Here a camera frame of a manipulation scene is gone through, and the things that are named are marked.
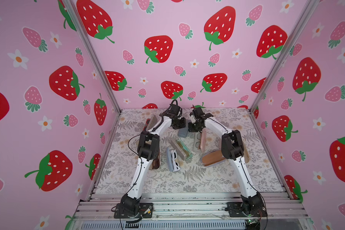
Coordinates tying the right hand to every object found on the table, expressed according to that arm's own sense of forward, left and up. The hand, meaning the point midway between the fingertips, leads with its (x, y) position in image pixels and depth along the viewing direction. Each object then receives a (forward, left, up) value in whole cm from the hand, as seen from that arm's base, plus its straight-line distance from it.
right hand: (191, 128), depth 108 cm
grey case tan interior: (-24, -14, +1) cm, 28 cm away
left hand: (0, +3, +3) cm, 4 cm away
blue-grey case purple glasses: (-6, +6, +2) cm, 9 cm away
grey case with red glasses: (-2, +31, +7) cm, 31 cm away
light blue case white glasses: (-31, +11, +2) cm, 33 cm away
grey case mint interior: (-26, +4, +7) cm, 27 cm away
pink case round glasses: (-15, -6, +5) cm, 17 cm away
